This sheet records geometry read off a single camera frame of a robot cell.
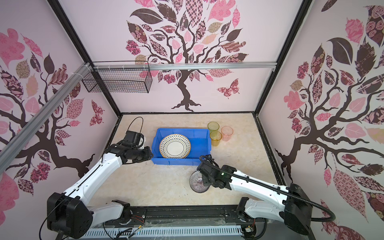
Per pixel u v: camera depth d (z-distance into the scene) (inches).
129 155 23.4
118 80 47.9
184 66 36.6
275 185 18.0
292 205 15.7
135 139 25.5
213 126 40.9
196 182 32.0
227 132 39.3
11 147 19.9
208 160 28.0
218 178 22.0
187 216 29.6
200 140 40.7
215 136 39.5
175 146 38.5
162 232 27.4
